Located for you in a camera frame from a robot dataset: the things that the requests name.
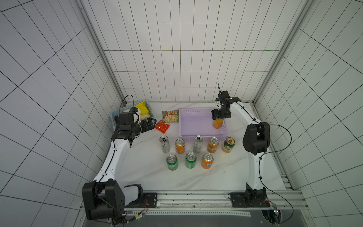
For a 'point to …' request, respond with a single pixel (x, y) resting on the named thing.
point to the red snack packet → (161, 126)
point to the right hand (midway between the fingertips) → (212, 115)
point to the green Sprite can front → (172, 161)
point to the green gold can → (229, 144)
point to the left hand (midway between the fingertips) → (148, 125)
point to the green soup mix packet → (170, 116)
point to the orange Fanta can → (207, 161)
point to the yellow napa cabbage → (144, 112)
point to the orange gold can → (217, 123)
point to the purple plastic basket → (194, 122)
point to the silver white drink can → (165, 144)
